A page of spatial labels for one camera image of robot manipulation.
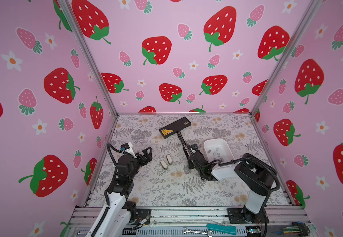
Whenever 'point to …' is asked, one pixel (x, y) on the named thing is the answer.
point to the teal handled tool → (225, 229)
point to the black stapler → (175, 127)
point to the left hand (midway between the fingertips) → (145, 149)
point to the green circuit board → (255, 230)
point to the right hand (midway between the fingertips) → (188, 156)
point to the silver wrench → (188, 230)
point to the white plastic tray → (225, 152)
